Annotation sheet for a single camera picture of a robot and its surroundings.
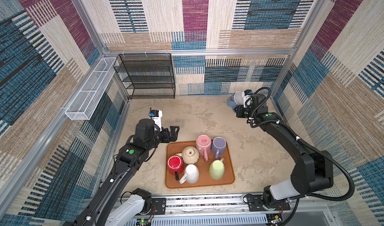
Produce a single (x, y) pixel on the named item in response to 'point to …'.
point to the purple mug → (218, 146)
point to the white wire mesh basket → (86, 101)
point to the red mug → (175, 165)
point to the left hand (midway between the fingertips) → (171, 126)
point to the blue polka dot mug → (236, 99)
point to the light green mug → (216, 169)
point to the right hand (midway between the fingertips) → (236, 109)
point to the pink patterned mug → (203, 143)
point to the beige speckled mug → (190, 155)
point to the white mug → (192, 175)
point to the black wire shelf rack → (146, 75)
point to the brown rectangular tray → (195, 163)
